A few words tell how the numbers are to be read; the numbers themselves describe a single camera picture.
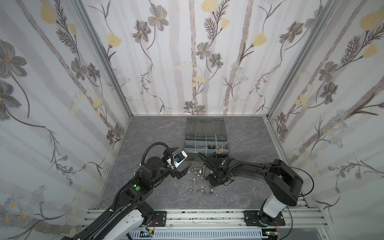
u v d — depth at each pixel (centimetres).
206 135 104
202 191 82
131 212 61
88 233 41
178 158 56
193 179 86
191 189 84
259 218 66
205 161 71
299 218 77
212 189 83
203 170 90
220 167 65
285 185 45
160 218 74
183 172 63
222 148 100
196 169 90
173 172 61
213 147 101
